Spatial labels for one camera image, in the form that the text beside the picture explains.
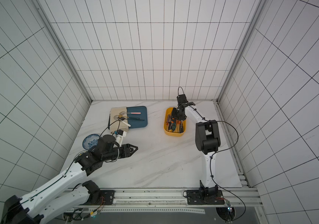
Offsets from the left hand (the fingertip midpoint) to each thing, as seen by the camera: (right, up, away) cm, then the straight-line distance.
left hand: (133, 151), depth 76 cm
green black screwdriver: (+25, +12, +24) cm, 37 cm away
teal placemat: (-4, +18, +32) cm, 37 cm away
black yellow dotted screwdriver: (+30, +11, +24) cm, 40 cm away
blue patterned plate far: (-33, +2, +18) cm, 38 cm away
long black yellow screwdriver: (+22, +12, +27) cm, 37 cm away
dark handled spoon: (-14, +17, +31) cm, 38 cm away
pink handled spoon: (-8, +21, +35) cm, 42 cm away
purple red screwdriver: (+21, +16, +30) cm, 41 cm away
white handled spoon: (-9, +13, +25) cm, 29 cm away
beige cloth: (-20, +12, +29) cm, 38 cm away
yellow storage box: (+21, +22, +33) cm, 45 cm away
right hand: (+20, +19, +26) cm, 38 cm away
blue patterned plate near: (-34, -3, +10) cm, 36 cm away
